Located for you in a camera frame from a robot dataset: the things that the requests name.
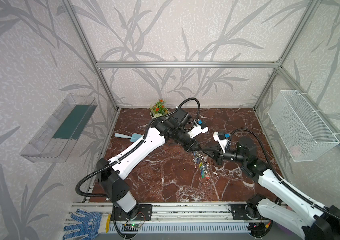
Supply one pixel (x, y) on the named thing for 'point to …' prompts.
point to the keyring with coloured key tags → (200, 159)
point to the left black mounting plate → (140, 212)
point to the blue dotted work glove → (91, 225)
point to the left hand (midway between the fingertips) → (202, 145)
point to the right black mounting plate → (239, 212)
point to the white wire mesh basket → (305, 137)
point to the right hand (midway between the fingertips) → (203, 146)
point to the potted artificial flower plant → (158, 109)
